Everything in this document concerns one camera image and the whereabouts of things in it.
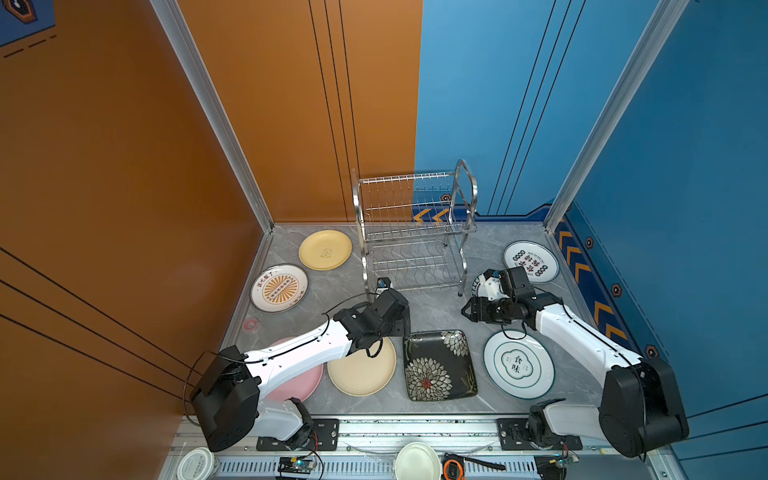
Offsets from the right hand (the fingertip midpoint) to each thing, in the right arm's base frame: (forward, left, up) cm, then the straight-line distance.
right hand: (469, 312), depth 86 cm
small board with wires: (-36, -16, -10) cm, 40 cm away
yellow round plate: (+30, +48, -7) cm, 57 cm away
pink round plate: (-18, +48, -8) cm, 52 cm away
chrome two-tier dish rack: (+16, +16, +19) cm, 29 cm away
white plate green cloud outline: (-12, -14, -9) cm, 21 cm away
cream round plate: (-16, +31, -5) cm, 35 cm away
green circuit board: (-36, +46, -9) cm, 59 cm away
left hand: (-3, +20, +3) cm, 20 cm away
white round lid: (-36, +65, -1) cm, 74 cm away
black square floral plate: (-13, +9, -8) cm, 18 cm away
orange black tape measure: (-36, +9, -5) cm, 37 cm away
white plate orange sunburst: (+13, +61, -7) cm, 63 cm away
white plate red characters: (+24, -31, -9) cm, 40 cm away
